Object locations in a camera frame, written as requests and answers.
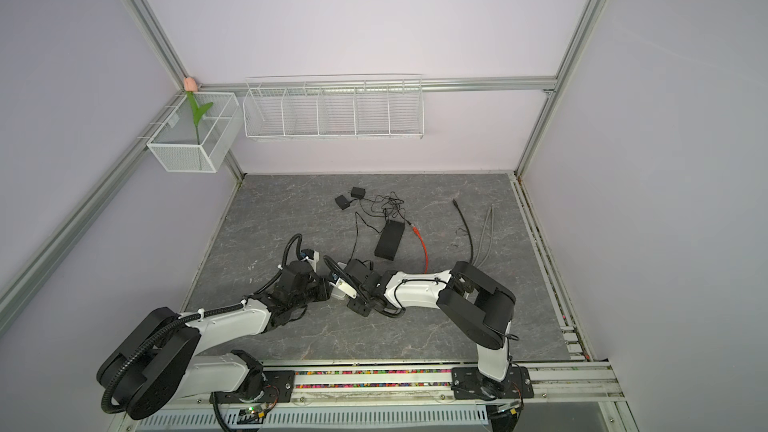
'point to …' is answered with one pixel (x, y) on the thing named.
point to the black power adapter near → (342, 202)
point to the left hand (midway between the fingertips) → (336, 286)
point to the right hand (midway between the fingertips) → (355, 295)
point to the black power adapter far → (358, 192)
